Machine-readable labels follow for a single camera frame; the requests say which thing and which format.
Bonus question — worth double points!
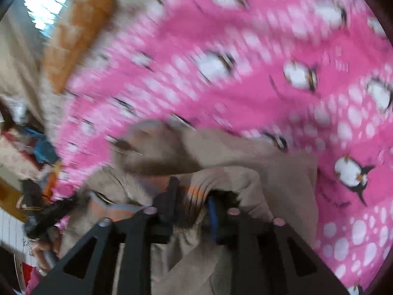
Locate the beige garment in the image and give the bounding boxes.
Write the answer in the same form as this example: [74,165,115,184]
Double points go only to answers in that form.
[59,120,318,294]

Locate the person's left hand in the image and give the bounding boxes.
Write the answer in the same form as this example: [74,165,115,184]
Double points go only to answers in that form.
[31,226,62,275]

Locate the blue bag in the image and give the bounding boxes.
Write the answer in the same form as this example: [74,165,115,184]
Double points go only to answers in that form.
[23,127,59,165]

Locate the floral bed sheet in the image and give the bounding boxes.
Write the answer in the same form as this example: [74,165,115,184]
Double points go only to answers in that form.
[40,0,149,142]

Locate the beige curtain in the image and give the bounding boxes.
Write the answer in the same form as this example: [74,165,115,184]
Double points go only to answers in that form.
[1,0,44,123]

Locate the orange checkered pillow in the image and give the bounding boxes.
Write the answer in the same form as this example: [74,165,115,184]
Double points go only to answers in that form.
[41,0,116,93]

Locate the pink penguin blanket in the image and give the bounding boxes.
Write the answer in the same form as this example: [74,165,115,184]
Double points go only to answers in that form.
[53,0,392,294]

